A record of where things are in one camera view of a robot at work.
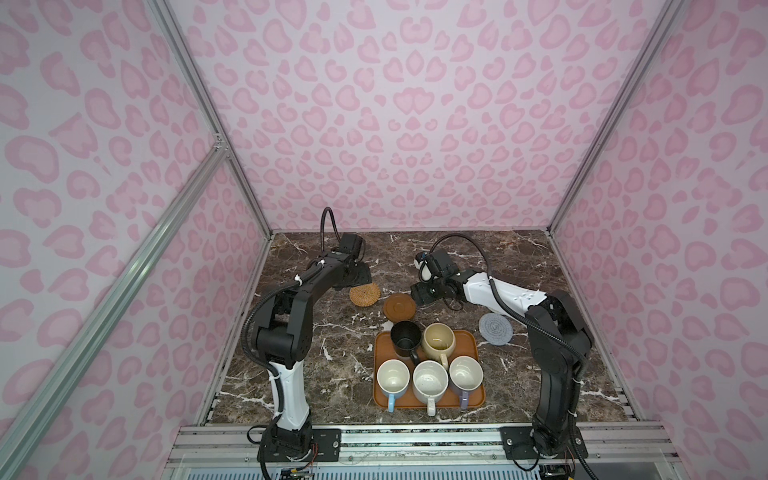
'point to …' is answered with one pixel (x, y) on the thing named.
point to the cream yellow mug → (438, 340)
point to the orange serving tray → (383, 351)
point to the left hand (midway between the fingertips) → (359, 273)
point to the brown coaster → (399, 307)
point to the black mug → (406, 337)
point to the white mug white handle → (430, 379)
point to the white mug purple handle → (465, 375)
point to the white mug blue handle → (393, 376)
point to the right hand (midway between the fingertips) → (423, 287)
